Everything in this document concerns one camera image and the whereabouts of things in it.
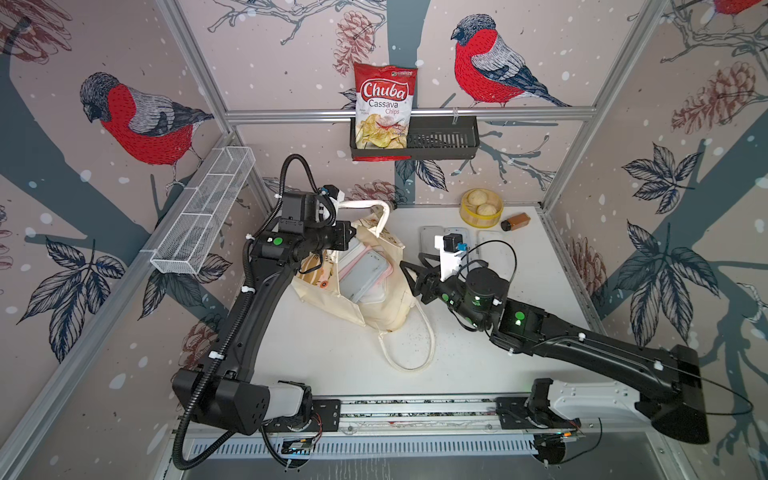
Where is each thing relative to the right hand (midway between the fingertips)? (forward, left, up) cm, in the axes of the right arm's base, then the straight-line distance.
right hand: (407, 260), depth 64 cm
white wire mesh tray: (+7, +54, -2) cm, 55 cm away
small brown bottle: (+41, -42, -31) cm, 66 cm away
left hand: (+12, +12, -1) cm, 17 cm away
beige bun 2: (+45, -31, -28) cm, 61 cm away
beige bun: (+49, -28, -26) cm, 62 cm away
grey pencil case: (+12, +14, -26) cm, 32 cm away
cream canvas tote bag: (+1, +22, -13) cm, 25 cm away
